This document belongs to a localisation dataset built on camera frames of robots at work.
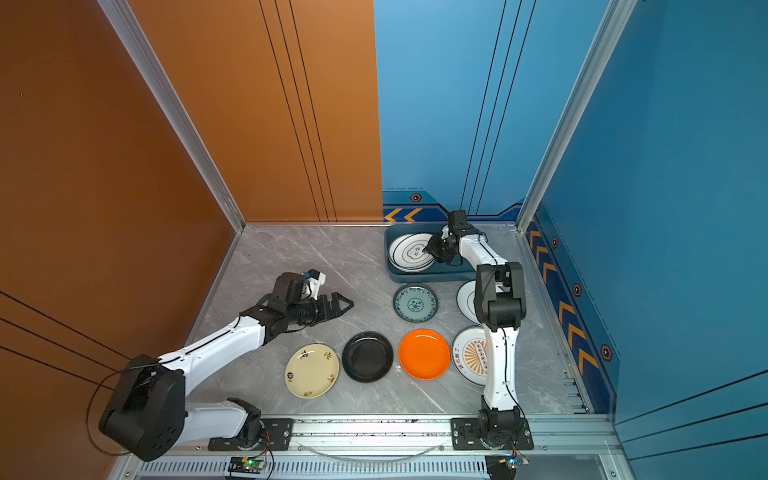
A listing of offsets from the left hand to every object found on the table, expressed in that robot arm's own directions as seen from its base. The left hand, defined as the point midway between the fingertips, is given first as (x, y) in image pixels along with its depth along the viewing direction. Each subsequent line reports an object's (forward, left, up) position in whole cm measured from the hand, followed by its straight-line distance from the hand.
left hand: (344, 305), depth 85 cm
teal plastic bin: (+18, -37, -8) cm, 42 cm away
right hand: (+25, -24, -5) cm, 35 cm away
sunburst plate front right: (-9, -37, -11) cm, 39 cm away
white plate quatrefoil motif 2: (+7, -37, -10) cm, 39 cm away
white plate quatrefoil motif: (+27, -18, -8) cm, 34 cm away
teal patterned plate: (+7, -21, -10) cm, 24 cm away
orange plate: (-10, -23, -9) cm, 27 cm away
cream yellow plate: (-15, +9, -10) cm, 20 cm away
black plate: (-10, -6, -11) cm, 17 cm away
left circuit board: (-36, +21, -13) cm, 44 cm away
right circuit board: (-36, -41, -11) cm, 56 cm away
